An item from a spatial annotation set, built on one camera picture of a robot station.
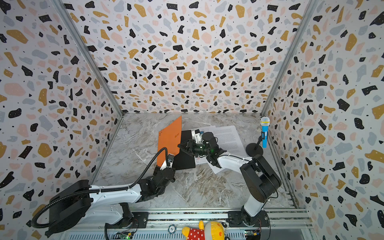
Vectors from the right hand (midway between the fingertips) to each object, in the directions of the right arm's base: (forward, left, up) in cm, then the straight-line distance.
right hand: (177, 146), depth 79 cm
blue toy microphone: (+12, -48, +6) cm, 50 cm away
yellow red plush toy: (-36, -18, -12) cm, 42 cm away
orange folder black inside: (+10, +6, -7) cm, 14 cm away
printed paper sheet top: (+19, -32, -21) cm, 42 cm away
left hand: (-4, +5, -8) cm, 11 cm away
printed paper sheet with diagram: (+2, -12, -21) cm, 24 cm away
